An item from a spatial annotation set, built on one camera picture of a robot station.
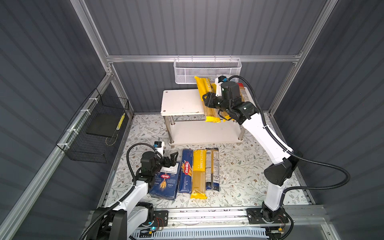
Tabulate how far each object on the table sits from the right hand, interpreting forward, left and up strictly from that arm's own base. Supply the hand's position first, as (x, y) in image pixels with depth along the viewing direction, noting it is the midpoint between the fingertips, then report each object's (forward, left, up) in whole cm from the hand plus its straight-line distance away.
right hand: (206, 97), depth 74 cm
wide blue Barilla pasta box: (-32, +22, -32) cm, 51 cm away
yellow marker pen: (-6, +46, -11) cm, 48 cm away
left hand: (-15, +21, -27) cm, 38 cm away
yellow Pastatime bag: (-25, +4, -37) cm, 45 cm away
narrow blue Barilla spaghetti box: (-29, +12, -35) cm, 47 cm away
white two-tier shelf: (+11, +13, -33) cm, 37 cm away
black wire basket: (-17, +58, -10) cm, 61 cm away
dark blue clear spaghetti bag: (-21, -4, -37) cm, 43 cm away
